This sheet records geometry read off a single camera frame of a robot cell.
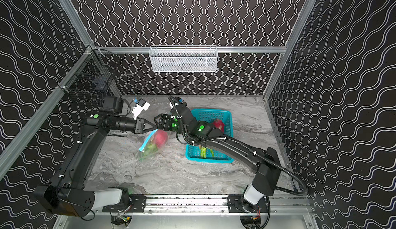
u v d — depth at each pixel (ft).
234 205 2.41
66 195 1.23
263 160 1.41
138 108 2.08
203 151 2.83
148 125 2.23
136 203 2.41
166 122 1.99
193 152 3.01
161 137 2.66
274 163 1.31
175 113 1.65
